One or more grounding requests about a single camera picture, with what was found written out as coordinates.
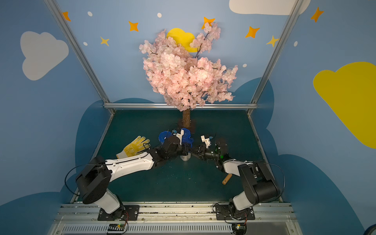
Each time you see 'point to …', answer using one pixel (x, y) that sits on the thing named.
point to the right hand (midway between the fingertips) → (191, 150)
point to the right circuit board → (239, 228)
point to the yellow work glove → (139, 145)
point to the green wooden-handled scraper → (225, 180)
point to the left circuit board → (116, 227)
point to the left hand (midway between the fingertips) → (192, 144)
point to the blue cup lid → (186, 137)
